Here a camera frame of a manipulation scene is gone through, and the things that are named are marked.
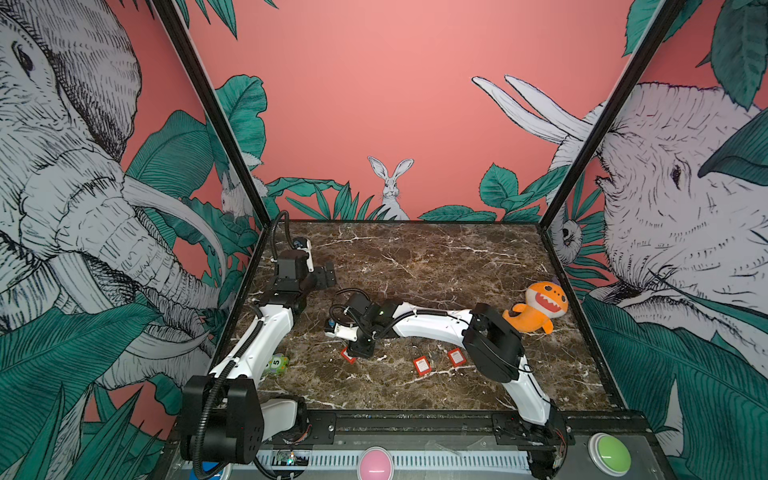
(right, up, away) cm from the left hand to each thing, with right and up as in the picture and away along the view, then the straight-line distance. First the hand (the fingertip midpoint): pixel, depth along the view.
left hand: (317, 262), depth 85 cm
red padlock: (+8, -27, -1) cm, 28 cm away
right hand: (+9, -24, 0) cm, 25 cm away
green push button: (+73, -45, -16) cm, 87 cm away
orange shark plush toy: (+68, -12, +4) cm, 69 cm away
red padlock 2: (+30, -29, -2) cm, 42 cm away
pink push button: (+18, -46, -17) cm, 52 cm away
